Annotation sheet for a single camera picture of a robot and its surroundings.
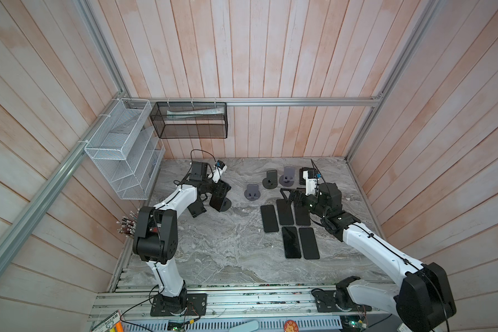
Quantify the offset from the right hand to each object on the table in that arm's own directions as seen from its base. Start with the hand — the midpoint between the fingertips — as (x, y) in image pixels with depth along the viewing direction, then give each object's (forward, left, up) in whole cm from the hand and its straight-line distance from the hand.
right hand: (288, 188), depth 82 cm
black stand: (-3, -6, +12) cm, 14 cm away
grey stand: (+9, +15, -17) cm, 24 cm away
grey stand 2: (+4, +27, -20) cm, 34 cm away
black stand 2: (+1, +41, -18) cm, 45 cm away
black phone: (-14, -3, -21) cm, 25 cm away
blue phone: (-1, +30, -8) cm, 31 cm away
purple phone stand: (+18, -4, -16) cm, 25 cm away
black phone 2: (+1, -2, -20) cm, 20 cm away
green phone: (-3, +6, -21) cm, 22 cm away
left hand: (+8, +28, -10) cm, 31 cm away
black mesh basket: (+40, +47, +6) cm, 61 cm away
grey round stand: (+17, +5, -18) cm, 25 cm away
